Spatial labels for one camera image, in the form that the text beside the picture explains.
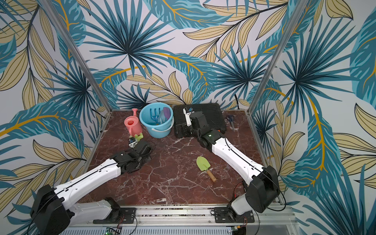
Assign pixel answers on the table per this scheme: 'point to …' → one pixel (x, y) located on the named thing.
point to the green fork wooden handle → (137, 138)
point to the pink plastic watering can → (132, 123)
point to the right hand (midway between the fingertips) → (184, 123)
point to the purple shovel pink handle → (167, 112)
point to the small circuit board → (245, 189)
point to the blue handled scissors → (230, 118)
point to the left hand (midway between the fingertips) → (145, 157)
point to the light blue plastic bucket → (158, 117)
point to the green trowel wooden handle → (203, 164)
